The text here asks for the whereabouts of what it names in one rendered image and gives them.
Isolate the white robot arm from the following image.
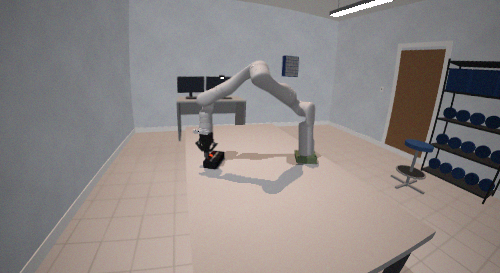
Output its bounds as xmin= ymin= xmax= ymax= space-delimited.
xmin=193 ymin=61 xmax=315 ymax=156

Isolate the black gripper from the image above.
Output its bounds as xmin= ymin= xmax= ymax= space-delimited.
xmin=195 ymin=132 xmax=218 ymax=159

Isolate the black power strip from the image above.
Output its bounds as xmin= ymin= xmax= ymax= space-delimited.
xmin=203 ymin=150 xmax=225 ymax=170

